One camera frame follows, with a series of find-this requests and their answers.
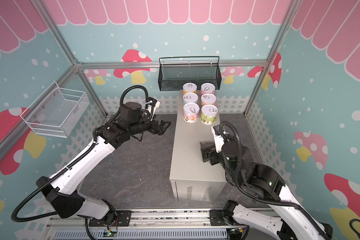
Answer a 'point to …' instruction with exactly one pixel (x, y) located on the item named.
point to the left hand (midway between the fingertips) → (162, 122)
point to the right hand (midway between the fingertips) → (211, 140)
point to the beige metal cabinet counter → (192, 180)
